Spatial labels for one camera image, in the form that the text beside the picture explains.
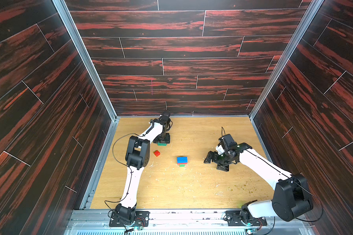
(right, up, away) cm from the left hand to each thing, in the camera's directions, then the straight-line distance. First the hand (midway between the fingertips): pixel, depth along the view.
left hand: (164, 142), depth 105 cm
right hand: (+30, -11, -19) cm, 37 cm away
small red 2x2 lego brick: (-5, -7, -7) cm, 11 cm away
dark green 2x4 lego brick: (-1, -1, -4) cm, 5 cm away
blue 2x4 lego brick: (+12, -11, -12) cm, 20 cm away
